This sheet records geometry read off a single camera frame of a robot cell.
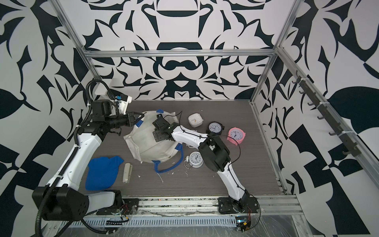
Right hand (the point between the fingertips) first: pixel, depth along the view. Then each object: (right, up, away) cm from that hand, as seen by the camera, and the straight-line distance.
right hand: (162, 129), depth 95 cm
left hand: (-7, +10, -19) cm, 23 cm away
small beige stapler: (-17, -22, -12) cm, 31 cm away
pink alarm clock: (+48, -3, +5) cm, 48 cm away
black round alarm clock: (+35, +1, +7) cm, 36 cm away
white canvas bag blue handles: (-12, -8, -2) cm, 15 cm away
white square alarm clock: (+21, +6, +10) cm, 24 cm away
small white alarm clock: (+20, -17, -8) cm, 28 cm away
